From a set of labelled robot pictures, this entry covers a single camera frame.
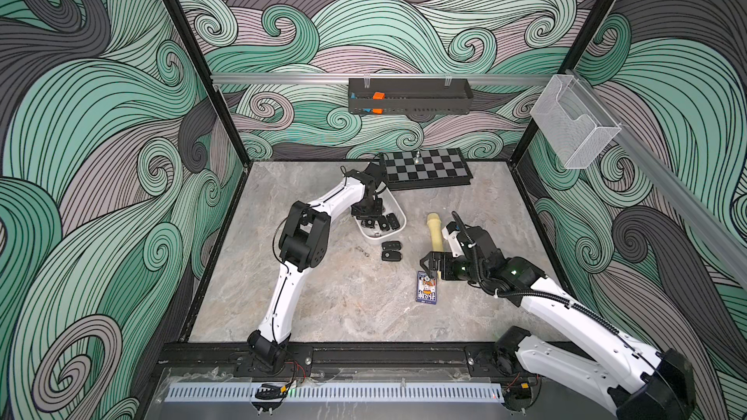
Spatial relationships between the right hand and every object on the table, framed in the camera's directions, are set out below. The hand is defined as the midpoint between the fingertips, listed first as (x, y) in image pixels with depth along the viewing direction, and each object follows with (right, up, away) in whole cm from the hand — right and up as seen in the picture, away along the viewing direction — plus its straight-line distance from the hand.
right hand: (436, 262), depth 78 cm
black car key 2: (-13, +8, +21) cm, 26 cm away
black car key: (-10, +9, +22) cm, 26 cm away
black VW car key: (-18, +8, +20) cm, 28 cm away
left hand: (-17, +11, +21) cm, 29 cm away
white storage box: (-11, +14, +25) cm, 31 cm away
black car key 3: (-11, -2, +14) cm, 18 cm away
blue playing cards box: (-2, -9, +6) cm, 11 cm away
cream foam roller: (+3, +9, +17) cm, 19 cm away
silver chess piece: (+1, +32, +36) cm, 49 cm away
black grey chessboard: (+5, +28, +36) cm, 46 cm away
